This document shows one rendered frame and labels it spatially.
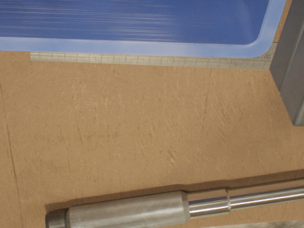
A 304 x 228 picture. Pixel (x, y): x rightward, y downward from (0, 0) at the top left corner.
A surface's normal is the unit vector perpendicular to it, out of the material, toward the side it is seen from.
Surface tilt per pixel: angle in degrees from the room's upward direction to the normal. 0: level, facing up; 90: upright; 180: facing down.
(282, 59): 88
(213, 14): 90
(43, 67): 0
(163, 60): 0
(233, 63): 0
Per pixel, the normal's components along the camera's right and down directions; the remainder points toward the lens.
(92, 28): 0.13, -0.70
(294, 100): -0.98, 0.00
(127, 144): 0.11, 0.71
